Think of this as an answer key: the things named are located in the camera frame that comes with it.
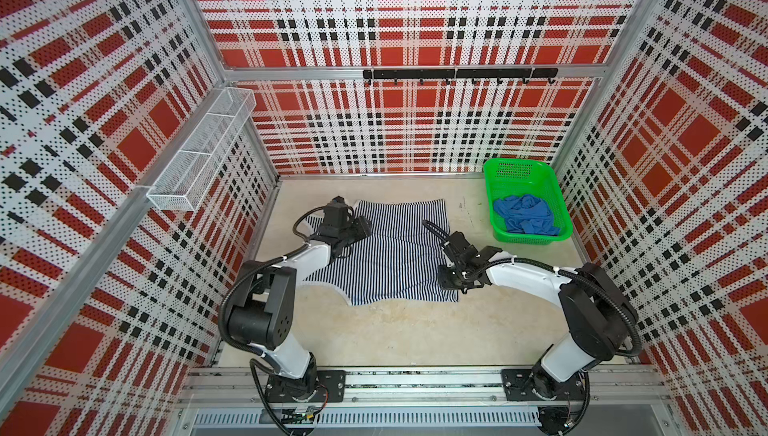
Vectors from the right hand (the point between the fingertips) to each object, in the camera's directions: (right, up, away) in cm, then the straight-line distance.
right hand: (444, 283), depth 88 cm
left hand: (-24, +15, +6) cm, 29 cm away
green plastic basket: (+38, +35, +31) cm, 60 cm away
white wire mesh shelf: (-78, +34, +2) cm, 85 cm away
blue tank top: (+31, +20, +14) cm, 39 cm away
